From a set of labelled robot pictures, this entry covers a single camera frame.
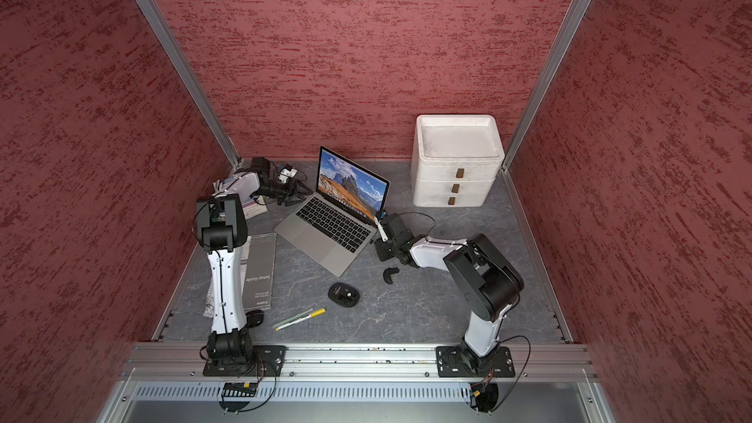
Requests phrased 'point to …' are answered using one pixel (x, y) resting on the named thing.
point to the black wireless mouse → (344, 295)
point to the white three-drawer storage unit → (455, 160)
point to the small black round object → (255, 318)
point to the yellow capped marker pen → (311, 315)
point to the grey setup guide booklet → (258, 282)
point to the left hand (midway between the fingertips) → (308, 197)
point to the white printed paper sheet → (209, 309)
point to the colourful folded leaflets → (243, 184)
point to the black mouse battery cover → (388, 272)
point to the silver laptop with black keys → (335, 227)
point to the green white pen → (294, 317)
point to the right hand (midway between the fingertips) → (382, 247)
